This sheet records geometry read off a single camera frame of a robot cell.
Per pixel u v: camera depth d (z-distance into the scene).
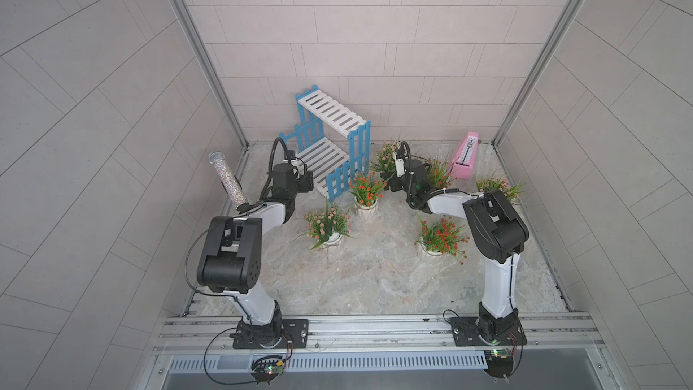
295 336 0.71
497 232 0.52
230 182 0.77
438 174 0.85
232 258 0.46
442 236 0.75
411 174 0.75
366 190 0.84
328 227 0.79
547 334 0.71
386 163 0.92
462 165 1.02
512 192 0.85
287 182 0.71
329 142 1.16
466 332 0.71
